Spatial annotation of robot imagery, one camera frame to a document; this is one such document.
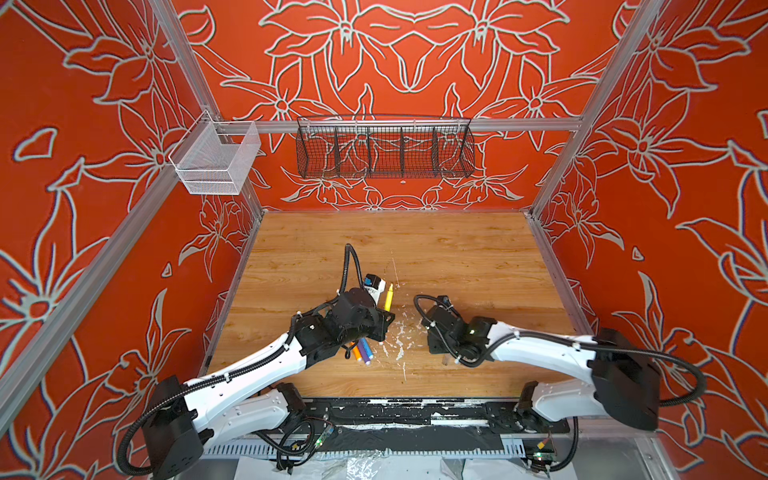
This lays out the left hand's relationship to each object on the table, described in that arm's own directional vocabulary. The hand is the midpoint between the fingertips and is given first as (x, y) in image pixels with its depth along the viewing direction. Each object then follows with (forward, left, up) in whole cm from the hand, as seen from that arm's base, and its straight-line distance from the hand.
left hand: (393, 314), depth 74 cm
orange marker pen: (-5, +10, -16) cm, 19 cm away
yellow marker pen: (+2, +1, +4) cm, 4 cm away
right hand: (-1, -10, -14) cm, 17 cm away
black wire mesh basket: (+53, +5, +14) cm, 55 cm away
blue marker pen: (-4, +7, -15) cm, 17 cm away
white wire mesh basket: (+45, +60, +14) cm, 76 cm away
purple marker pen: (-5, +8, -16) cm, 18 cm away
